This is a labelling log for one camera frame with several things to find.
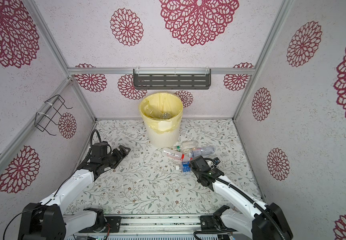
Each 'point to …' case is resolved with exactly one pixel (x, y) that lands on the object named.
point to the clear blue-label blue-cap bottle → (184, 166)
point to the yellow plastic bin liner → (161, 98)
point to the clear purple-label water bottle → (202, 151)
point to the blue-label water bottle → (154, 112)
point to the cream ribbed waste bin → (162, 124)
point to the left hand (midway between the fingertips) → (127, 155)
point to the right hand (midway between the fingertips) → (194, 165)
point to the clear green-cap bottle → (187, 145)
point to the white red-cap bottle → (176, 155)
